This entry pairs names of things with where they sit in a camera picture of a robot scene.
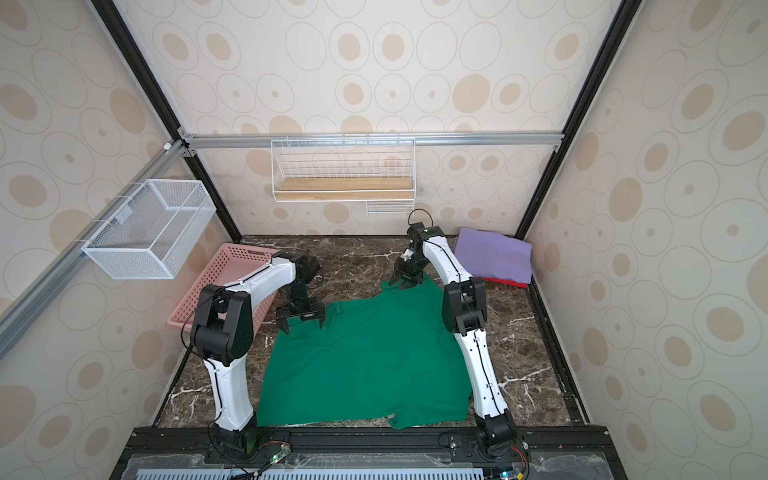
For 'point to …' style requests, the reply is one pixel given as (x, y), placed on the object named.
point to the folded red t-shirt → (507, 282)
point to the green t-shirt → (393, 357)
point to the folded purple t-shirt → (494, 255)
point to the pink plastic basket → (231, 264)
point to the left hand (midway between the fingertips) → (314, 324)
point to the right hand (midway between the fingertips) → (389, 286)
